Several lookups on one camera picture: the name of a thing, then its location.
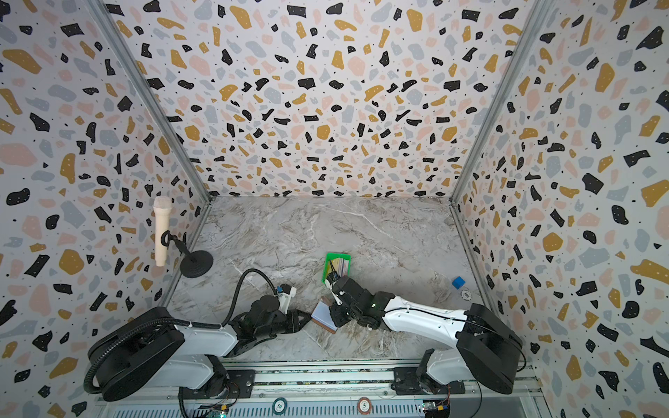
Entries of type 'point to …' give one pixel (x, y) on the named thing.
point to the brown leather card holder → (322, 317)
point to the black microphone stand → (194, 264)
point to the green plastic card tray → (329, 256)
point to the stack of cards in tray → (340, 265)
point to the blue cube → (458, 282)
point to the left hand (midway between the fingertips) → (318, 318)
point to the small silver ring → (466, 294)
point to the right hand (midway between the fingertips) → (335, 310)
